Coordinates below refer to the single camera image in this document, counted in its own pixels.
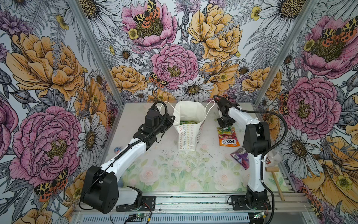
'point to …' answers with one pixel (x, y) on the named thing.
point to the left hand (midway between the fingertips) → (176, 120)
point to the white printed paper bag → (189, 117)
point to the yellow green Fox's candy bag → (182, 122)
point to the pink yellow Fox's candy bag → (227, 137)
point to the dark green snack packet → (227, 130)
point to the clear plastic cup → (273, 157)
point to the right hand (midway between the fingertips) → (226, 128)
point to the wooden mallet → (273, 169)
